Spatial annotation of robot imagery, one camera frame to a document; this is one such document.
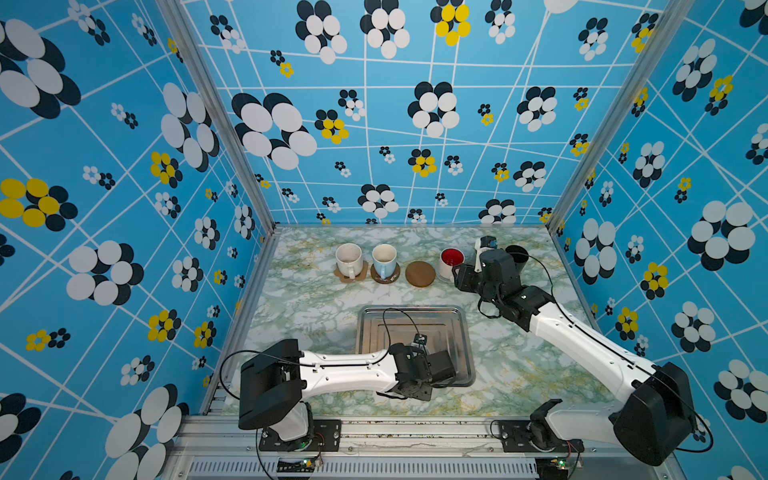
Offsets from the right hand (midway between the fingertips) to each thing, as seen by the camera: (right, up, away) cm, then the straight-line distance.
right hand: (460, 269), depth 82 cm
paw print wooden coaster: (-35, -5, +20) cm, 41 cm away
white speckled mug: (-34, +2, +22) cm, 41 cm away
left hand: (-11, -31, -5) cm, 33 cm away
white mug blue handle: (-21, +2, +15) cm, 26 cm away
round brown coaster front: (-18, -4, +22) cm, 29 cm away
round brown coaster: (-9, -3, +23) cm, 25 cm away
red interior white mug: (+1, +3, +21) cm, 21 cm away
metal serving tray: (-3, -19, +12) cm, 23 cm away
